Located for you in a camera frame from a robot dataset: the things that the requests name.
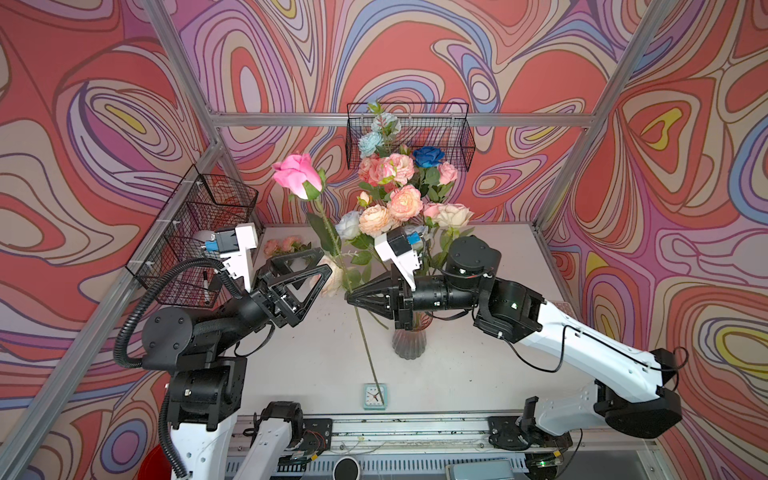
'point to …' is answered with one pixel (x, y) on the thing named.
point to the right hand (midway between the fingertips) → (355, 306)
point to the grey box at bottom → (485, 469)
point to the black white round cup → (346, 468)
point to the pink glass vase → (410, 344)
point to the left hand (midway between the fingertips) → (329, 271)
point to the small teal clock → (371, 396)
